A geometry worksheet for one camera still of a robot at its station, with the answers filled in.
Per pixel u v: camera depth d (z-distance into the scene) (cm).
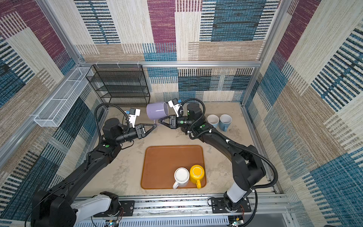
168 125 70
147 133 68
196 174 74
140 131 64
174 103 69
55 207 38
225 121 97
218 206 73
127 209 74
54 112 71
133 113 66
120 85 108
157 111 69
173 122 66
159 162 94
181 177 76
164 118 71
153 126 71
